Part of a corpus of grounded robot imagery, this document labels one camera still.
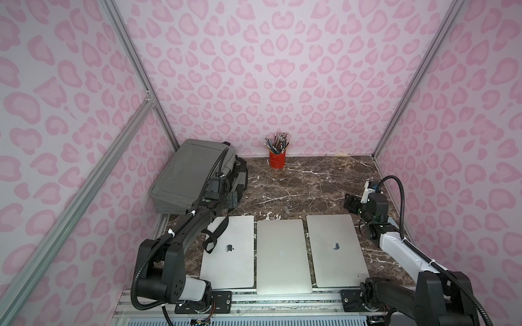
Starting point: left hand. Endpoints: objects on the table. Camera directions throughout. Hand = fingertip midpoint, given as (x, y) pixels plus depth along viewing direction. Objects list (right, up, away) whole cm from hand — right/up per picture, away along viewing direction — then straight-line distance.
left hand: (225, 194), depth 90 cm
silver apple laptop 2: (+25, -26, -5) cm, 36 cm away
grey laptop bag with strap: (-23, +4, +5) cm, 24 cm away
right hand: (+56, 0, -3) cm, 56 cm away
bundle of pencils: (+24, +25, +17) cm, 39 cm away
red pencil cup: (+24, +16, +23) cm, 37 cm away
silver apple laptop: (+4, -27, -8) cm, 28 cm away
